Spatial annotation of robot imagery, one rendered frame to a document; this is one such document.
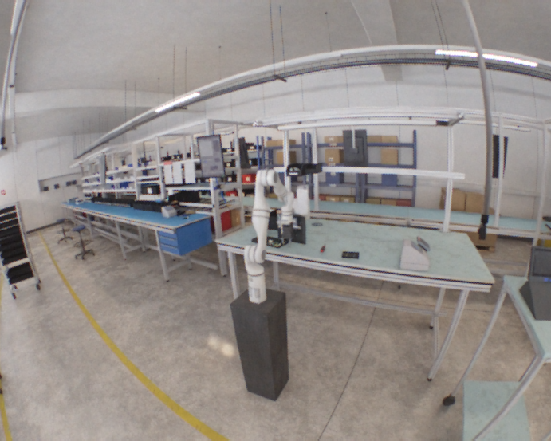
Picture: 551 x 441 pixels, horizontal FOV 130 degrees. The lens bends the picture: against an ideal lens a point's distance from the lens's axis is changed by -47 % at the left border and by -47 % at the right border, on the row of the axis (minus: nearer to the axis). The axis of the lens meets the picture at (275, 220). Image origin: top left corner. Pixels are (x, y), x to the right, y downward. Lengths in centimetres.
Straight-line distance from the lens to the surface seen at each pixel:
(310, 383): 202
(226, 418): 189
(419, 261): 145
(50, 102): 622
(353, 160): 344
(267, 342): 143
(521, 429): 186
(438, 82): 592
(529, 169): 640
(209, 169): 289
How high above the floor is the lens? 163
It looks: 15 degrees down
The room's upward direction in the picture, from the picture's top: 3 degrees counter-clockwise
